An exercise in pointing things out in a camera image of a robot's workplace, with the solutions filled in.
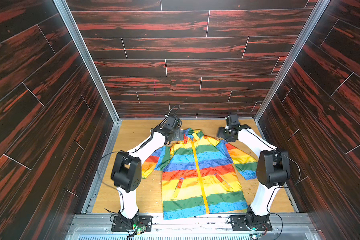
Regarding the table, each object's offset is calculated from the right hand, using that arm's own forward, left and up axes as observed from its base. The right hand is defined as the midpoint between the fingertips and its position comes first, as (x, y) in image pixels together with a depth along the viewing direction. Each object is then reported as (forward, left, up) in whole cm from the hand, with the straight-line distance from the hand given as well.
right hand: (225, 134), depth 98 cm
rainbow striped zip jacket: (-27, +17, -10) cm, 33 cm away
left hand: (-4, +32, +4) cm, 33 cm away
